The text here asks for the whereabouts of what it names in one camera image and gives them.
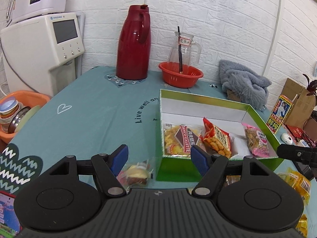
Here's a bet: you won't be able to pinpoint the orange-red cracker snack bag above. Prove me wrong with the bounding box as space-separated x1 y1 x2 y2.
201 118 232 158

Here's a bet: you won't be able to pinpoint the clear date cake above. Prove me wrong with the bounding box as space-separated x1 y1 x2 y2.
117 160 154 190

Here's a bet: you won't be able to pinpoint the yellow Danco Galette biscuit bag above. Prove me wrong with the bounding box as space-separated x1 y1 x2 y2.
163 124 205 157

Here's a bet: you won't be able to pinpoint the pink snack packet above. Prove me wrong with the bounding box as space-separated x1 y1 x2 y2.
242 123 270 158

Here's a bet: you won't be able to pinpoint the yellow snack packet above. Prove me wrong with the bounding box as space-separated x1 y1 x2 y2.
277 168 310 206

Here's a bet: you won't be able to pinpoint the white round device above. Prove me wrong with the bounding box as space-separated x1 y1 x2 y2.
281 133 293 145

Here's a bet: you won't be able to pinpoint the green cardboard box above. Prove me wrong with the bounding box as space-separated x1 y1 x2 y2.
156 90 283 182

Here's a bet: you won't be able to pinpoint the brown cardboard box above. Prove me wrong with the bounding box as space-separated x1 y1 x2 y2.
281 78 315 129

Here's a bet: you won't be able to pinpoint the small colourful carton box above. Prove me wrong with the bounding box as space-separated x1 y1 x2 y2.
266 95 293 134

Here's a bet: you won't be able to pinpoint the dark red plant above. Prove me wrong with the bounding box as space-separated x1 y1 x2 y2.
303 74 317 96

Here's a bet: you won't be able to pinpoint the grey fluffy towel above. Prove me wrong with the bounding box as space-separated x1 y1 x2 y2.
219 60 272 110

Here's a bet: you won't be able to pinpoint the orange plastic basin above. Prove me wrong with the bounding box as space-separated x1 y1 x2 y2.
1 90 51 143

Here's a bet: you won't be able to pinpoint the red plastic basket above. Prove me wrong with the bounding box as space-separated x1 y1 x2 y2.
158 62 204 89

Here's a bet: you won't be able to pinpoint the stacked bowls in basin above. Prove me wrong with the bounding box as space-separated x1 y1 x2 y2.
1 96 31 134

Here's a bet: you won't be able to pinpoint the red thermos jug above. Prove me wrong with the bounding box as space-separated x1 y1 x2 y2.
116 4 151 80

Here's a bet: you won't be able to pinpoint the red-cased smartphone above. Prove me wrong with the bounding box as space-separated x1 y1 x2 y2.
0 191 21 238

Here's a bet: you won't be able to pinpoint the black straw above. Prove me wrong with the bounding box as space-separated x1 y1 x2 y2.
177 26 183 74

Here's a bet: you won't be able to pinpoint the clear glass pitcher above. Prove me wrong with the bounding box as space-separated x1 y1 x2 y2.
168 32 201 66

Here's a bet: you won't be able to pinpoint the white water dispenser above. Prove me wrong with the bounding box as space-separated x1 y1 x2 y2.
1 12 84 97

